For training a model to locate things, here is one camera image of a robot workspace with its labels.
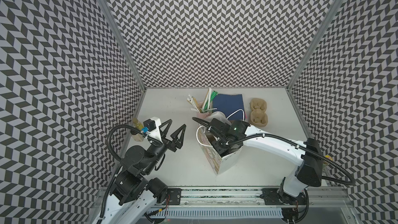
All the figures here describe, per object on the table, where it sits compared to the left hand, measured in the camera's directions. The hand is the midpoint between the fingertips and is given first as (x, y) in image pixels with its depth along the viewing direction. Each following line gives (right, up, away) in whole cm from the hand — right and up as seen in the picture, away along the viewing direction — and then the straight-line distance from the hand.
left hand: (179, 124), depth 61 cm
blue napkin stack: (+28, +6, +42) cm, 51 cm away
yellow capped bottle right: (+79, -22, +24) cm, 85 cm away
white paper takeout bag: (+17, -18, +6) cm, 26 cm away
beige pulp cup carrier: (+45, -1, +37) cm, 58 cm away
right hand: (+18, -14, +15) cm, 27 cm away
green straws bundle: (+15, +13, +31) cm, 36 cm away
